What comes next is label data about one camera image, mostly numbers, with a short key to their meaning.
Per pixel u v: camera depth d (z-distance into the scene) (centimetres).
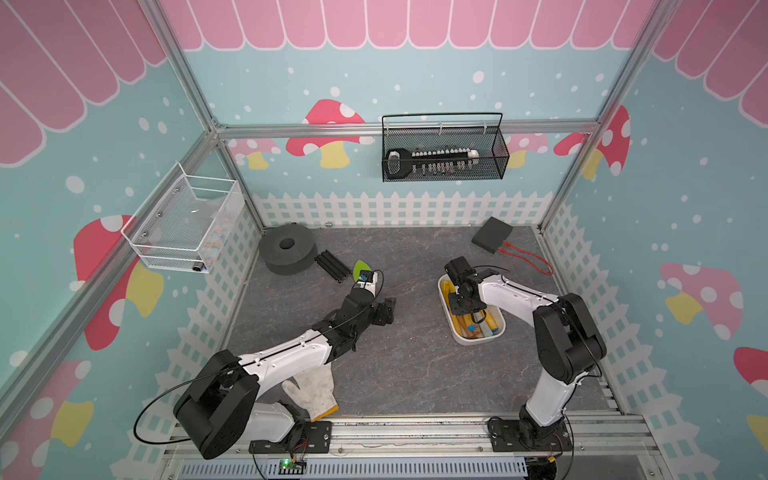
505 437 74
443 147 92
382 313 76
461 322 91
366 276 74
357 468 71
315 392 81
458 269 77
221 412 42
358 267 107
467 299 70
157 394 38
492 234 120
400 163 89
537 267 107
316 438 75
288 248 106
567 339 48
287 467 73
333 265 108
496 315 76
